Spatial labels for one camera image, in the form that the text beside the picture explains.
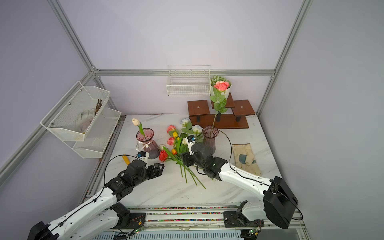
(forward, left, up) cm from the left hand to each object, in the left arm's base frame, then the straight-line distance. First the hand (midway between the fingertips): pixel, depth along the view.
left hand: (158, 168), depth 82 cm
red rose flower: (+11, 0, -5) cm, 12 cm away
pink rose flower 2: (+34, -2, -5) cm, 34 cm away
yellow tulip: (+28, -6, -5) cm, 29 cm away
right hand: (+6, -16, +6) cm, 18 cm away
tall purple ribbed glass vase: (+19, -29, +8) cm, 36 cm away
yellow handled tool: (+10, +25, -8) cm, 28 cm away
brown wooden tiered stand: (+46, -51, -6) cm, 69 cm away
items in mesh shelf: (+19, +39, +21) cm, 48 cm away
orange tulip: (+14, -6, -6) cm, 17 cm away
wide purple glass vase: (+11, +6, +5) cm, 14 cm away
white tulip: (+5, -16, +20) cm, 26 cm away
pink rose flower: (+23, -4, -5) cm, 24 cm away
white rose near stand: (+40, -12, -4) cm, 42 cm away
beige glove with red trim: (+10, -53, -9) cm, 55 cm away
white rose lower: (+32, -21, -3) cm, 38 cm away
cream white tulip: (+15, +10, +22) cm, 29 cm away
